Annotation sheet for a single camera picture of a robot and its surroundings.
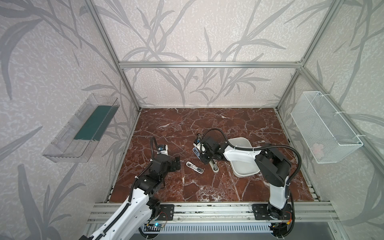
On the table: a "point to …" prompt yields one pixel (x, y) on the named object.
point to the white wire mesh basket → (328, 137)
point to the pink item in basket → (318, 149)
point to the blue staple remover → (196, 152)
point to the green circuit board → (156, 225)
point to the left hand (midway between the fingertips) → (174, 153)
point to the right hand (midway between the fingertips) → (200, 151)
